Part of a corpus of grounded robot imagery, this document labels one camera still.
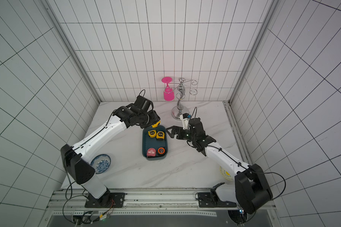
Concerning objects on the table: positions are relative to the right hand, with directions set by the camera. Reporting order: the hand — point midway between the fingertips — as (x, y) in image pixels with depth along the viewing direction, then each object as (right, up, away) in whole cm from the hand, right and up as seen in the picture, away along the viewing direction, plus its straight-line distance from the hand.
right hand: (166, 131), depth 80 cm
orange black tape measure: (-3, -13, +8) cm, 16 cm away
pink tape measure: (-10, -15, +9) cm, 20 cm away
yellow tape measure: (-6, +4, -3) cm, 7 cm away
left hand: (-6, +5, -1) cm, 8 cm away
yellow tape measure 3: (-11, -4, +17) cm, 21 cm away
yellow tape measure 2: (-5, -5, +16) cm, 17 cm away
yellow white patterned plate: (+35, -26, +2) cm, 44 cm away
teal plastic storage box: (-9, -10, +15) cm, 20 cm away
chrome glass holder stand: (+9, +12, +30) cm, 34 cm away
